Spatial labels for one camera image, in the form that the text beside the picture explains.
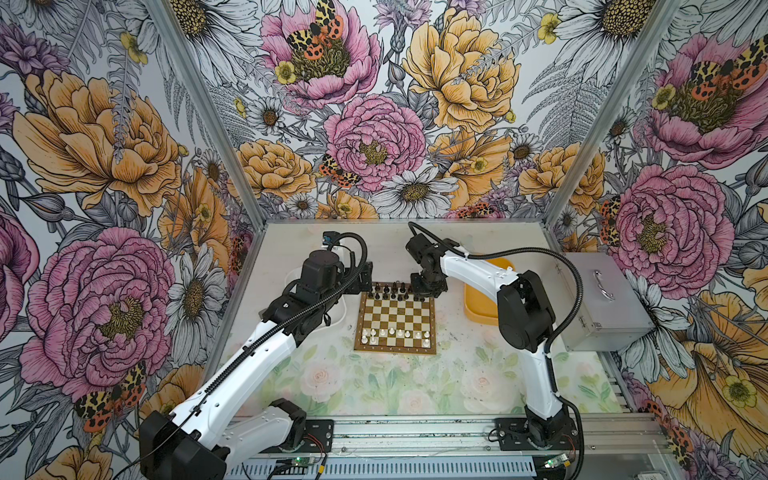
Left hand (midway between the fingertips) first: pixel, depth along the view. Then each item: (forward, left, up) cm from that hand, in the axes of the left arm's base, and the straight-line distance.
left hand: (354, 274), depth 77 cm
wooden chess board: (-1, -10, -23) cm, 25 cm away
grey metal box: (-8, -67, -9) cm, 68 cm away
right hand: (+3, -20, -19) cm, 28 cm away
